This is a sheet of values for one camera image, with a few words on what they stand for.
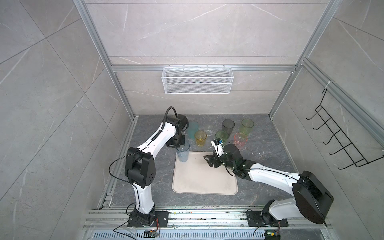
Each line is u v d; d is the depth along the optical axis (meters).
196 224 0.73
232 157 0.65
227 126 0.98
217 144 0.73
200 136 1.03
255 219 0.73
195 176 0.90
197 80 1.01
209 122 1.18
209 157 0.76
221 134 1.01
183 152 0.90
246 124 0.98
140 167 0.48
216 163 0.73
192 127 1.13
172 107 0.76
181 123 0.70
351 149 0.64
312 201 0.41
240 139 1.08
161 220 0.73
